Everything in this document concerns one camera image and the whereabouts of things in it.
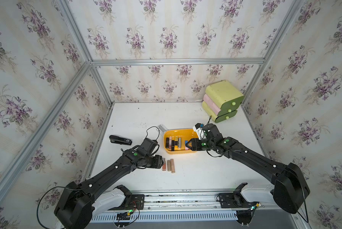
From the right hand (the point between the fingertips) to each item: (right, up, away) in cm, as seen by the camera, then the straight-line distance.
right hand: (189, 144), depth 81 cm
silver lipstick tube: (-5, -1, +14) cm, 15 cm away
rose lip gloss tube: (-15, -14, +5) cm, 21 cm away
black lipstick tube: (-13, 0, +15) cm, 20 cm away
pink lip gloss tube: (-11, -1, +15) cm, 19 cm away
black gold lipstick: (-7, 0, +15) cm, 17 cm away
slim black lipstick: (-10, -3, +12) cm, 16 cm away
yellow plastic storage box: (-1, +3, +18) cm, 18 cm away
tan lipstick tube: (-10, -14, +4) cm, 17 cm away
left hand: (-16, -11, -1) cm, 19 cm away
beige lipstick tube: (-12, -14, +5) cm, 19 cm away
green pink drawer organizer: (+23, +27, +14) cm, 38 cm away
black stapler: (-46, +1, +13) cm, 48 cm away
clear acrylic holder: (-17, +8, +23) cm, 30 cm away
